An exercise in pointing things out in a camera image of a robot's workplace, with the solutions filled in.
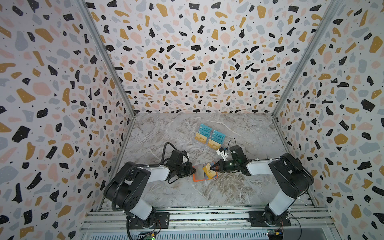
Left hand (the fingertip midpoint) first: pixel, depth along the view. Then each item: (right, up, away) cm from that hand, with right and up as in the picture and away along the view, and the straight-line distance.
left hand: (198, 168), depth 88 cm
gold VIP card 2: (+1, +18, +13) cm, 22 cm away
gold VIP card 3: (+10, +13, +9) cm, 19 cm away
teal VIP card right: (+12, +18, +9) cm, 24 cm away
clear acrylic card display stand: (+7, +18, +12) cm, 22 cm away
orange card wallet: (+1, -4, +1) cm, 4 cm away
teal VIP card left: (+4, +22, +12) cm, 26 cm away
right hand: (+7, +2, -2) cm, 8 cm away
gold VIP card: (+6, -2, -1) cm, 7 cm away
